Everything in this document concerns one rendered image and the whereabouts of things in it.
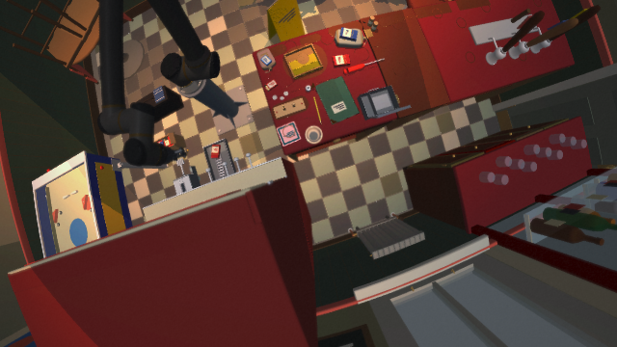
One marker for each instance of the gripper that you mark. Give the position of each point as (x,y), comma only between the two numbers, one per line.
(169,154)

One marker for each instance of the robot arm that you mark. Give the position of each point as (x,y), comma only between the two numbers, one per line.
(112,72)

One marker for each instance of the grey metal knob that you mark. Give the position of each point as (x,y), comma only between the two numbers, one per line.
(237,164)
(249,159)
(182,165)

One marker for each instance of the grey coin slot block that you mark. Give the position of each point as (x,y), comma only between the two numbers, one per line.
(185,183)

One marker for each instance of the dark panel with red pack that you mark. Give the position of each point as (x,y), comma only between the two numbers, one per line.
(219,158)

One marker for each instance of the brown box with blue pack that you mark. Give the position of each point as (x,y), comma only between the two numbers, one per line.
(161,98)

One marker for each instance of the red cigarette machine body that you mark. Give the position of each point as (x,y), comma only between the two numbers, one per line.
(169,270)

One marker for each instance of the small beige dish blue pack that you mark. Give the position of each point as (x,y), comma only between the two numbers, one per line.
(266,60)

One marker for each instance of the yellow framed tray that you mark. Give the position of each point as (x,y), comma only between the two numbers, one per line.
(303,61)

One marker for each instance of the red cigarette pack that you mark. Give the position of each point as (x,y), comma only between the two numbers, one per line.
(341,60)

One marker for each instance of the small red and brown box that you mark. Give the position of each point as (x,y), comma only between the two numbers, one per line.
(169,141)

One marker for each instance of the grey round disc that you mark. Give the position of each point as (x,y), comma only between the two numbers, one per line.
(129,57)

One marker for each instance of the blue and cream arcade cabinet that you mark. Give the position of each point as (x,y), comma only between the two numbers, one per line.
(77,207)

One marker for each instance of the pink square coaster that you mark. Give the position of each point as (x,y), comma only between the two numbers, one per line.
(288,133)

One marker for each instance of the small red and white matchbox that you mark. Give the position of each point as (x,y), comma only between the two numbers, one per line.
(271,85)

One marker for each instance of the wooden block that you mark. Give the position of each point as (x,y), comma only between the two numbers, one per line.
(289,108)

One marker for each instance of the beige round bowl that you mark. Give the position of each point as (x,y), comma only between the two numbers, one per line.
(313,134)

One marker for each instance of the yellow pencil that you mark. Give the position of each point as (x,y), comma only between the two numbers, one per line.
(317,110)

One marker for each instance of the wooden chair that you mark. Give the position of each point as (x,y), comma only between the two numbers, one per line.
(53,34)

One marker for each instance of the red table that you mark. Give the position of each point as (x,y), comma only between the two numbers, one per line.
(332,91)

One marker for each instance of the green notebook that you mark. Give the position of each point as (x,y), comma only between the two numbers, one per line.
(337,99)

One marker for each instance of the yellow floor sign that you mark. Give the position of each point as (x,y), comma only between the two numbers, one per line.
(288,18)

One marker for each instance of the grey ribbed floor grate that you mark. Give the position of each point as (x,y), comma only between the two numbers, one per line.
(389,236)

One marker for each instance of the red bar counter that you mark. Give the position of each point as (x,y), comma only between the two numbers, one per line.
(487,48)

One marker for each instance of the red cabinet with glasses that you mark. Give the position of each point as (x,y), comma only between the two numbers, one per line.
(506,168)

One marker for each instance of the grey steel counter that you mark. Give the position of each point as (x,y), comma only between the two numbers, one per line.
(482,308)

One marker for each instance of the white beer tap plate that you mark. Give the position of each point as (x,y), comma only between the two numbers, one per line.
(496,30)

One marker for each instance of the glass bottle cooler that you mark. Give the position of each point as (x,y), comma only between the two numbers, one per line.
(564,217)

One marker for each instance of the brown bottle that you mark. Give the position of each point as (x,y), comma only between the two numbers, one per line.
(564,232)

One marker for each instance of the green bottle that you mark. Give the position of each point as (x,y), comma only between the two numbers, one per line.
(578,218)

